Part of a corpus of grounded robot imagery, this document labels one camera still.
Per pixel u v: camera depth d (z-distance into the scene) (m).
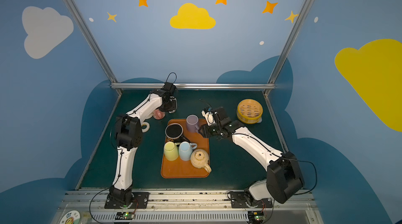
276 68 1.07
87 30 0.86
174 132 0.87
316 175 0.42
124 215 0.71
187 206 0.73
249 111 1.04
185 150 0.81
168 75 0.86
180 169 0.84
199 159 0.79
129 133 0.58
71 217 0.63
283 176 0.42
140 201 0.74
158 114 0.96
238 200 0.73
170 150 0.81
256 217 0.71
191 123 0.93
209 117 0.73
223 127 0.64
